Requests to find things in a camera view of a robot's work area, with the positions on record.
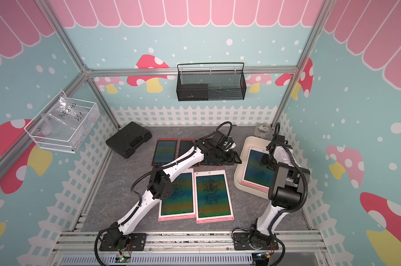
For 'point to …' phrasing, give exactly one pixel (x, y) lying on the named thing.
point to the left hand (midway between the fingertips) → (237, 164)
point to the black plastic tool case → (128, 138)
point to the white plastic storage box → (258, 142)
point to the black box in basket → (191, 92)
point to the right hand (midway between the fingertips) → (269, 165)
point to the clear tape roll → (263, 131)
